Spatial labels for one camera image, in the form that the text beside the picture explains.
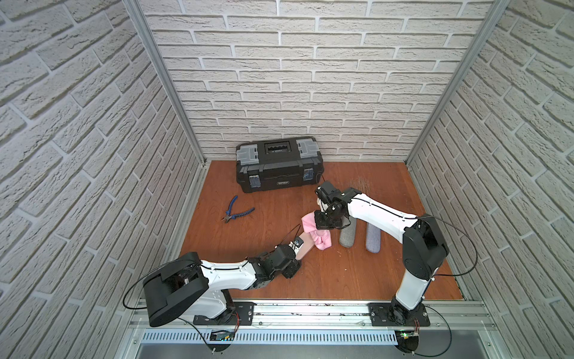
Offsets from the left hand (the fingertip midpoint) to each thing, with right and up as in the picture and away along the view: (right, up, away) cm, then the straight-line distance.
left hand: (296, 253), depth 86 cm
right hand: (+10, +11, +1) cm, 15 cm away
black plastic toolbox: (-8, +36, +9) cm, 38 cm away
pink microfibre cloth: (+10, +7, -3) cm, 12 cm away
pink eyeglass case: (+5, +4, +1) cm, 6 cm away
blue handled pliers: (-31, +13, +11) cm, 35 cm away
